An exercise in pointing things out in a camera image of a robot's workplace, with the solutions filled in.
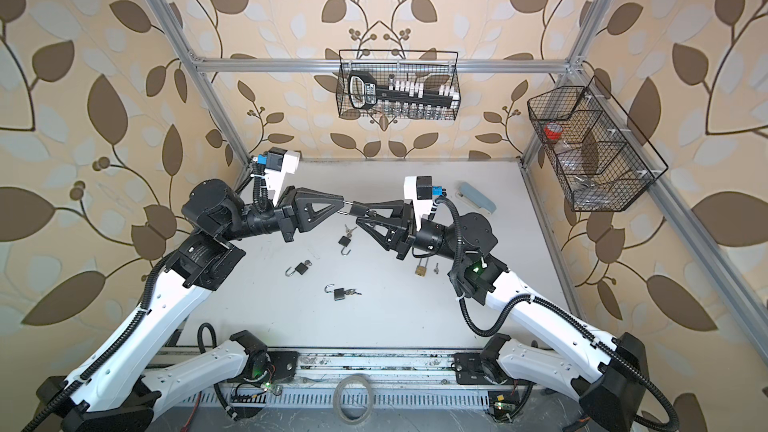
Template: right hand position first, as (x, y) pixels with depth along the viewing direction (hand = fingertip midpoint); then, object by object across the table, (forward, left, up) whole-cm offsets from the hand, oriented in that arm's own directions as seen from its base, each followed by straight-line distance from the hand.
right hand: (362, 217), depth 52 cm
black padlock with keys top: (+21, +10, -43) cm, 49 cm away
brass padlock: (+9, -14, -43) cm, 46 cm away
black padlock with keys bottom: (+3, +11, -43) cm, 44 cm away
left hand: (0, +3, +3) cm, 5 cm away
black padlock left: (+11, +24, -43) cm, 50 cm away
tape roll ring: (-22, +8, -39) cm, 46 cm away
